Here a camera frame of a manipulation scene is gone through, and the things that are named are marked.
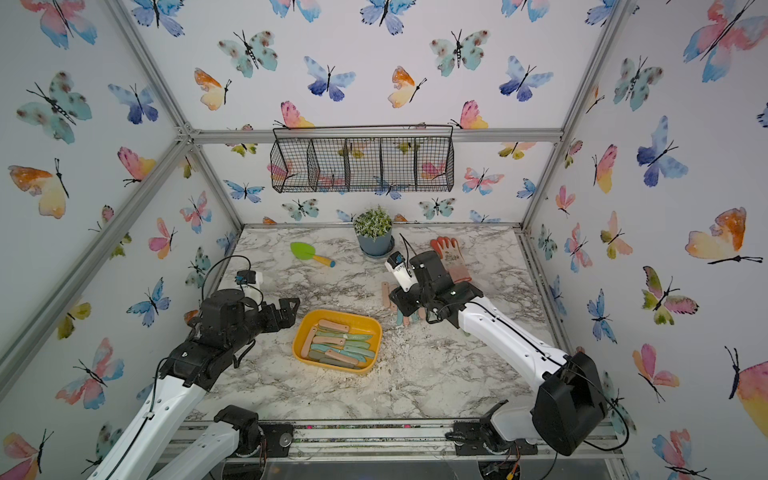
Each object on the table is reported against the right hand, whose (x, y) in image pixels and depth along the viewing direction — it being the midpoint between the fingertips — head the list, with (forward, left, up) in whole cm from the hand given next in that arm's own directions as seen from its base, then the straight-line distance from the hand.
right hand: (399, 289), depth 80 cm
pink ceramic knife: (0, -2, -19) cm, 19 cm away
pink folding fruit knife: (+10, +5, -19) cm, 22 cm away
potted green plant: (+26, +10, -4) cm, 29 cm away
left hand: (-6, +28, +2) cm, 29 cm away
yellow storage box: (-8, +18, -17) cm, 26 cm away
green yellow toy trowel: (+28, +37, -20) cm, 50 cm away
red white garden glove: (+29, -17, -18) cm, 38 cm away
